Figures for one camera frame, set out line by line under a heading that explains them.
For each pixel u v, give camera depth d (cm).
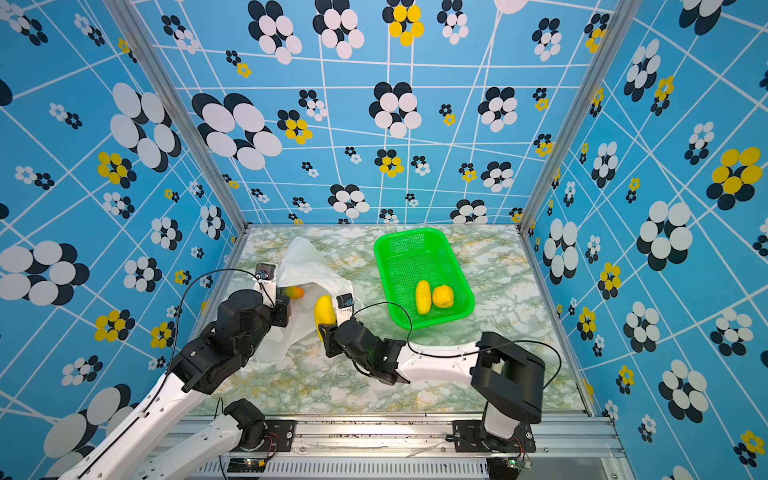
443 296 93
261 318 53
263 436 72
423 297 96
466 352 47
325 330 71
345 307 68
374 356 60
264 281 59
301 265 77
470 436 72
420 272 106
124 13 68
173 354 84
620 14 68
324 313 76
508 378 43
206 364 47
